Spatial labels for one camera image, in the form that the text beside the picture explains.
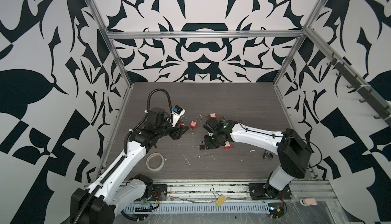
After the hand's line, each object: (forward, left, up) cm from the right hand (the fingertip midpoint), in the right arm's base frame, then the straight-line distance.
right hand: (207, 145), depth 84 cm
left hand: (+6, +12, +14) cm, 20 cm away
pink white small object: (-25, -45, -5) cm, 52 cm away
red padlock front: (+2, -12, -5) cm, 13 cm away
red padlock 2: (+21, -6, -4) cm, 22 cm away
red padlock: (+16, +7, -4) cm, 18 cm away
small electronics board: (-28, -31, -7) cm, 42 cm away
